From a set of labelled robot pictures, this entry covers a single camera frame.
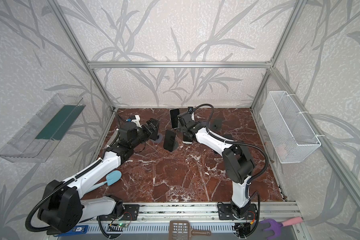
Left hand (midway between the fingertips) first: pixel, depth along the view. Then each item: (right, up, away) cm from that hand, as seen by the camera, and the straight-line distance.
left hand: (159, 120), depth 80 cm
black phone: (0, -6, -8) cm, 10 cm away
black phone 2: (+2, -14, +21) cm, 25 cm away
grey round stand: (-4, -13, +22) cm, 26 cm away
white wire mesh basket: (+59, -9, -19) cm, 63 cm away
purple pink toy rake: (+57, -51, -10) cm, 77 cm away
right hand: (+16, +1, +13) cm, 21 cm away
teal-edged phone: (+16, -7, -14) cm, 23 cm away
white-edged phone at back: (+6, +5, +23) cm, 25 cm away
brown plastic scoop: (+12, -52, -11) cm, 54 cm away
